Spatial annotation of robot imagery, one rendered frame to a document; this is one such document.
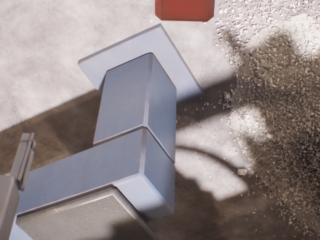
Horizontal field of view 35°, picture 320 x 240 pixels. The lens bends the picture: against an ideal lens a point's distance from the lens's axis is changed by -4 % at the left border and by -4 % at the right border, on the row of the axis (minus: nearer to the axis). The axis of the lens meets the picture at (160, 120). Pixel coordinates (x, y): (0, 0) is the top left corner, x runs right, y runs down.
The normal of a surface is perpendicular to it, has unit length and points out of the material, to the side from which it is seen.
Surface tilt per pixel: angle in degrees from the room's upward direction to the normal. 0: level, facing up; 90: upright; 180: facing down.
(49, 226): 0
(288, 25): 1
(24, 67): 0
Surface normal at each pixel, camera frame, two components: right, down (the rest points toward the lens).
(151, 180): 0.88, -0.33
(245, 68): -0.08, 0.66
